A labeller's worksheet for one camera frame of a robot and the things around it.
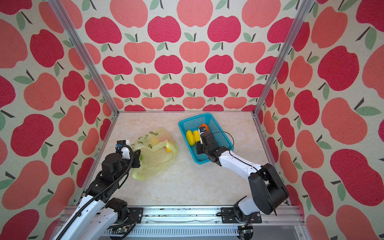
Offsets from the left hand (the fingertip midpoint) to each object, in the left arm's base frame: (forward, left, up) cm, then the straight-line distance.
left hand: (141, 152), depth 76 cm
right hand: (+10, -31, -8) cm, 34 cm away
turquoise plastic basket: (+33, -28, -14) cm, 45 cm away
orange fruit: (+31, -37, -16) cm, 51 cm away
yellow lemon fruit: (+19, -26, -13) cm, 35 cm away
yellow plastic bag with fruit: (+6, -8, -6) cm, 11 cm away
